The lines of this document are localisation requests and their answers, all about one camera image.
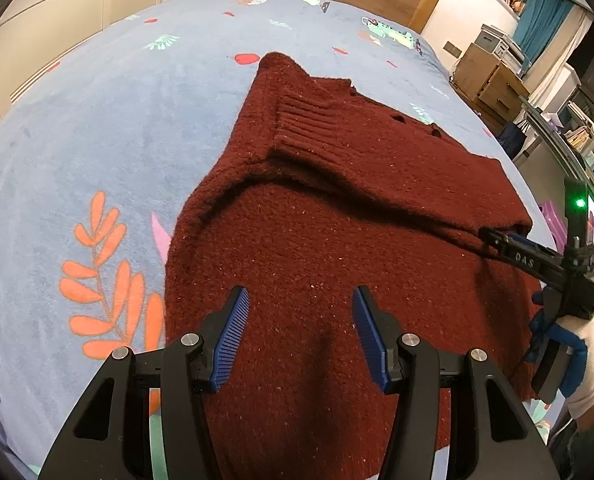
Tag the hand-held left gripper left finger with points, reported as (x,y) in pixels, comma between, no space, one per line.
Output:
(232,335)

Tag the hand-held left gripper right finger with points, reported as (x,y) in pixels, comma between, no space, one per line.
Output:
(369,335)

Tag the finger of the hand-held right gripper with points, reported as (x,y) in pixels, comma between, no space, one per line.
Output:
(527,241)
(494,241)

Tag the dark red knit sweater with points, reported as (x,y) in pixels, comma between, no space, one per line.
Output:
(327,235)

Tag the person's right hand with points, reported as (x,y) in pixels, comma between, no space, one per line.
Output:
(592,360)

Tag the purple plastic stool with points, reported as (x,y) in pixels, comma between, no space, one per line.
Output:
(554,220)

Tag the glass-topped desk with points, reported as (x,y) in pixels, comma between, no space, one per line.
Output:
(559,147)

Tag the dark blue bag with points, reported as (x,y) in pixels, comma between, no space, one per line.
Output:
(511,142)

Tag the wooden drawer chest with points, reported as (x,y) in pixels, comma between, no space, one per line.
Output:
(497,90)

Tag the white cabinet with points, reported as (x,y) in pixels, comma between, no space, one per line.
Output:
(562,87)

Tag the white printer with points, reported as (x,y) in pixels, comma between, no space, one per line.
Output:
(492,42)

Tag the teal curtain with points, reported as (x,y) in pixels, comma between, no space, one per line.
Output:
(547,15)

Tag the blue printed bed sheet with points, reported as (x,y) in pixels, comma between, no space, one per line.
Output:
(102,135)

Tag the white vent grille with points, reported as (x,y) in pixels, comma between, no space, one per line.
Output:
(27,86)

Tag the brass wall socket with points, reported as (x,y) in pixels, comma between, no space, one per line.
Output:
(453,49)

